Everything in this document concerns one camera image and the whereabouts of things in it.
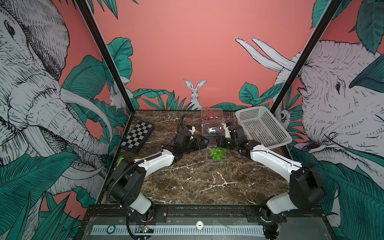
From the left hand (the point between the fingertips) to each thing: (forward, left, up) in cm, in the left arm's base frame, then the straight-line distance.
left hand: (206, 140), depth 85 cm
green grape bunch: (-5, -7, -7) cm, 11 cm away
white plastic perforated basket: (+21, -44, -14) cm, 51 cm away
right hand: (+1, -5, 0) cm, 5 cm away
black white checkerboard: (+11, +46, -11) cm, 48 cm away
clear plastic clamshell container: (+27, -13, -14) cm, 33 cm away
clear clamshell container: (-6, -11, -14) cm, 19 cm away
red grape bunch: (+32, -8, -12) cm, 35 cm away
